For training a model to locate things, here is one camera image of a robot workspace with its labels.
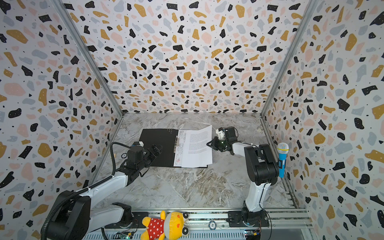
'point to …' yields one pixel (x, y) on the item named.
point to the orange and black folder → (167, 139)
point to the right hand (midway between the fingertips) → (205, 141)
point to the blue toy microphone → (282, 148)
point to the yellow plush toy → (170, 227)
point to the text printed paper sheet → (198, 148)
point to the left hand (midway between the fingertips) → (159, 148)
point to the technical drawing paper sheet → (178, 159)
